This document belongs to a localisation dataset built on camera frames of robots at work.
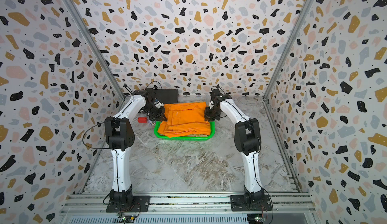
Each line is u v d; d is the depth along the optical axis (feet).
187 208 2.40
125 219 2.30
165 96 4.05
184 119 3.16
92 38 2.88
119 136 1.95
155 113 2.88
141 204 2.41
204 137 2.89
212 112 2.83
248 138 1.90
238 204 2.42
